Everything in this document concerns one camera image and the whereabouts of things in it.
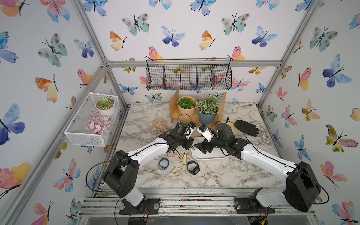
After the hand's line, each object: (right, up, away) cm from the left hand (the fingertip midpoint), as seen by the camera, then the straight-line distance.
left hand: (193, 139), depth 86 cm
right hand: (+4, +1, -6) cm, 7 cm away
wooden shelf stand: (-13, +16, +16) cm, 26 cm away
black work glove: (+40, +6, +18) cm, 44 cm away
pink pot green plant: (-4, +21, +8) cm, 23 cm away
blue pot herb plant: (+9, +19, +2) cm, 21 cm away
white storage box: (+10, -6, -14) cm, 18 cm away
